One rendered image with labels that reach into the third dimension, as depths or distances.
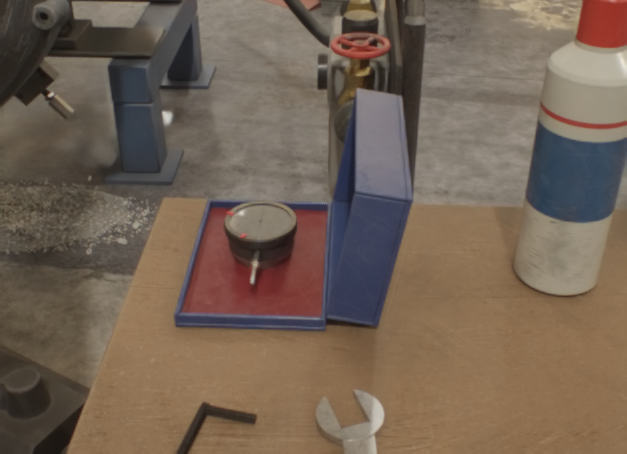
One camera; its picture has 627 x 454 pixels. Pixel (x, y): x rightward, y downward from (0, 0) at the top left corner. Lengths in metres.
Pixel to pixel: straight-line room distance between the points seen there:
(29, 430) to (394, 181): 0.53
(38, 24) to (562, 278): 0.89
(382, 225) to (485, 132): 1.41
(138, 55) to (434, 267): 1.10
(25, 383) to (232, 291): 0.35
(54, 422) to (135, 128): 0.89
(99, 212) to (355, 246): 1.14
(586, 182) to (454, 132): 1.34
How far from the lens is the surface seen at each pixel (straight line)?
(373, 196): 0.53
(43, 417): 0.94
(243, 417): 0.53
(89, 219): 1.63
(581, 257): 0.64
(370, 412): 0.54
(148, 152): 1.72
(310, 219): 0.71
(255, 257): 0.63
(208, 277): 0.65
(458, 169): 1.78
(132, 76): 1.65
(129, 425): 0.55
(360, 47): 1.00
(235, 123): 1.95
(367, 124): 0.61
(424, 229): 0.71
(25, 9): 1.29
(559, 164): 0.60
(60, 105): 1.48
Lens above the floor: 0.86
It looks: 33 degrees down
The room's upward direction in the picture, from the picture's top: straight up
